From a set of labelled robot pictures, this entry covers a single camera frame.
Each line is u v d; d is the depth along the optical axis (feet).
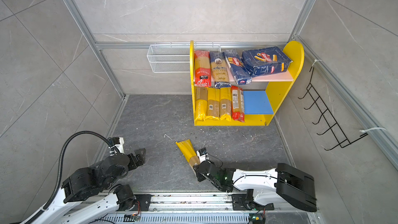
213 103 3.04
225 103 2.97
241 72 2.28
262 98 3.29
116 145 1.84
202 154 2.35
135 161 1.96
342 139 1.94
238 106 2.96
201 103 2.99
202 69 2.35
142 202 2.40
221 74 2.30
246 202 2.12
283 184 1.38
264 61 2.34
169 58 3.29
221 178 2.03
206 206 2.40
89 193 1.45
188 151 2.79
